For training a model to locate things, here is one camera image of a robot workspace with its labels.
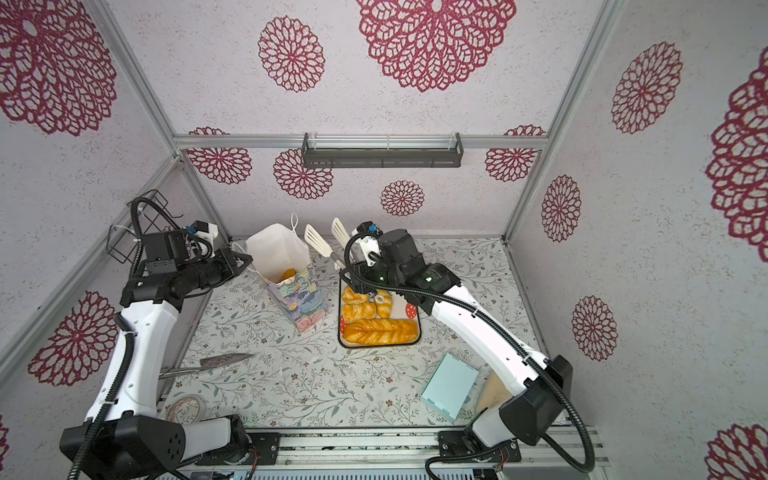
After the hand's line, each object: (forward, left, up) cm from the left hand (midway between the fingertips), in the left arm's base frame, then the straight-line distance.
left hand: (251, 264), depth 74 cm
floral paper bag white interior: (+15, 0, -11) cm, 19 cm away
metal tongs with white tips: (+6, -22, +4) cm, 23 cm away
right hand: (-3, -25, +3) cm, 25 cm away
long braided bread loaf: (-6, -32, -26) cm, 42 cm away
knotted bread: (+7, -22, -25) cm, 34 cm away
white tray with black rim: (+4, -39, -29) cm, 49 cm away
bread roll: (+3, -33, -27) cm, 43 cm away
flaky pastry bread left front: (+1, -25, -25) cm, 36 cm away
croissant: (+16, 0, -24) cm, 29 cm away
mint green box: (-22, -51, -27) cm, 62 cm away
